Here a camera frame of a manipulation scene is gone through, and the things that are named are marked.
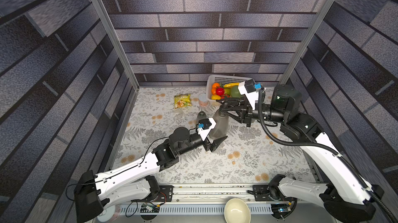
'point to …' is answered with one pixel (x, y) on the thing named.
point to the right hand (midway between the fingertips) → (221, 106)
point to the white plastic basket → (212, 79)
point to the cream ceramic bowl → (237, 210)
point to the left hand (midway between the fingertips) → (221, 128)
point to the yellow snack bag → (183, 100)
